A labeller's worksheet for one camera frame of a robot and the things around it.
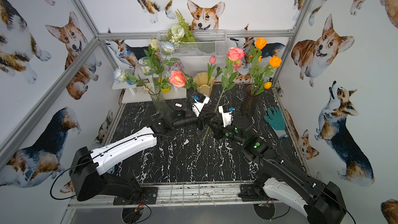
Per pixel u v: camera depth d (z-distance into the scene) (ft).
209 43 3.04
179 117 1.84
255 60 2.75
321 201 1.30
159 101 3.21
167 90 3.82
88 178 1.28
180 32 2.53
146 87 3.01
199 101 1.98
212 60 2.94
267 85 2.58
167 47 2.56
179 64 3.21
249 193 2.42
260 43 2.67
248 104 3.29
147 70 3.05
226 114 2.13
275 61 2.81
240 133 1.85
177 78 2.13
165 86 2.89
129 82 3.27
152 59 2.96
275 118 3.36
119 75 2.54
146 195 2.40
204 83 3.33
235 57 1.99
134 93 3.72
